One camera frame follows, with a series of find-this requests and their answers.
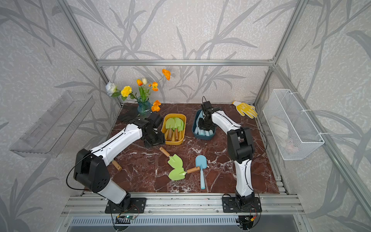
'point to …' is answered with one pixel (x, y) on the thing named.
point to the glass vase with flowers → (145, 105)
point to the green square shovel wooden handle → (178, 174)
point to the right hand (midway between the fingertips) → (200, 127)
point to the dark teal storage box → (198, 114)
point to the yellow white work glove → (245, 109)
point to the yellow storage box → (181, 128)
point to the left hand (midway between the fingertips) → (161, 143)
